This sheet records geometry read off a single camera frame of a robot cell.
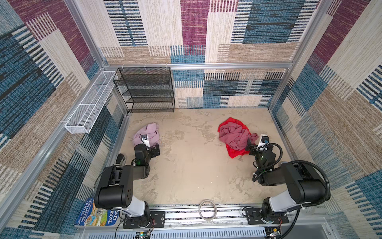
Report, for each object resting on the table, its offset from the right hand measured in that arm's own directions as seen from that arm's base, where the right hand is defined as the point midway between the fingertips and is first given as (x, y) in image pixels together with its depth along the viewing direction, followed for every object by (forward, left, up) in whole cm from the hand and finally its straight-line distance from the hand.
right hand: (256, 139), depth 90 cm
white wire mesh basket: (-1, +90, +24) cm, 93 cm away
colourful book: (-36, +88, -7) cm, 95 cm away
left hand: (+3, +65, -3) cm, 65 cm away
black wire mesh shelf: (+41, +70, +8) cm, 81 cm away
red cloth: (-4, +13, -8) cm, 16 cm away
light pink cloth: (+14, +66, -7) cm, 68 cm away
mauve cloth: (+5, +11, -3) cm, 13 cm away
